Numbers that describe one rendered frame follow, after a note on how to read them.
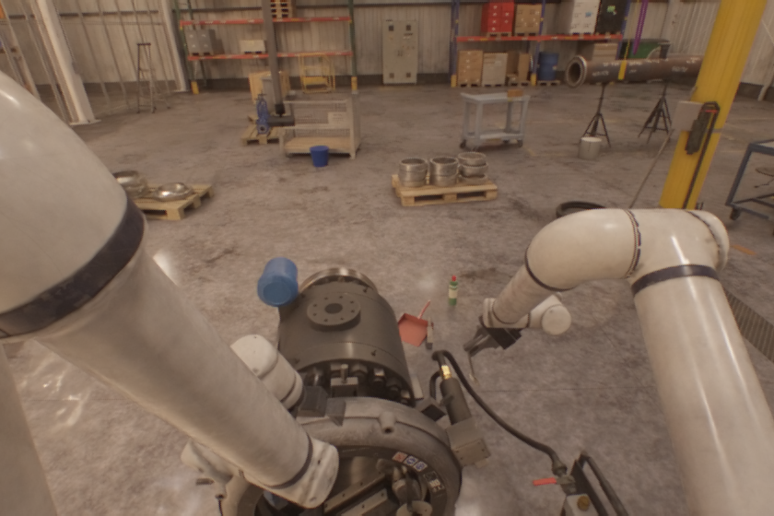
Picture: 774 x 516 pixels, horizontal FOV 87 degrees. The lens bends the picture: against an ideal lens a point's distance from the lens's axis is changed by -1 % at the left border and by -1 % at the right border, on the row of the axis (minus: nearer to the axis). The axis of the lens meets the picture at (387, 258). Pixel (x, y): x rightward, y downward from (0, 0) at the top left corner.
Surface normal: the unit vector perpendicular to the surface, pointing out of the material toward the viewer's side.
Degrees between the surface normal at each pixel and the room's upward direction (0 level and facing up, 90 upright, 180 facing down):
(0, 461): 93
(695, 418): 61
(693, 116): 90
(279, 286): 90
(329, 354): 4
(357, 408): 10
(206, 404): 100
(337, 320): 0
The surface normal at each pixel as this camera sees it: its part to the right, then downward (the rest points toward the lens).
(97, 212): 0.99, -0.10
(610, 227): -0.11, -0.46
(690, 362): -0.73, -0.36
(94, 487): -0.02, -0.87
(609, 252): -0.19, 0.29
